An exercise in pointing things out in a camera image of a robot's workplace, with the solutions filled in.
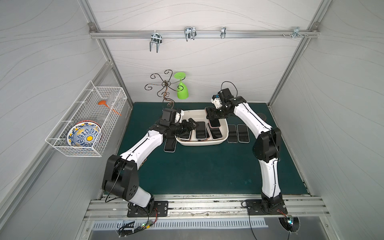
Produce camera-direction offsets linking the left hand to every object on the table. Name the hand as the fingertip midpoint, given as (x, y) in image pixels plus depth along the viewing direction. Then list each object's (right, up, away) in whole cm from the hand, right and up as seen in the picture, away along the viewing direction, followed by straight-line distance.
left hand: (195, 127), depth 82 cm
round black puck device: (+47, -46, -11) cm, 67 cm away
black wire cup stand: (-18, +26, +6) cm, 32 cm away
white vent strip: (-27, -46, -13) cm, 54 cm away
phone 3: (+26, -7, +20) cm, 34 cm away
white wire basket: (-52, +10, -12) cm, 54 cm away
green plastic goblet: (-7, +22, +2) cm, 23 cm away
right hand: (+11, +7, +11) cm, 17 cm away
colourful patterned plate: (-47, -1, -20) cm, 51 cm away
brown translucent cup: (+48, +7, +23) cm, 54 cm away
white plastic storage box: (+4, +8, +28) cm, 30 cm away
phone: (+4, -5, +16) cm, 18 cm away
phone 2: (+11, +1, +7) cm, 13 cm away
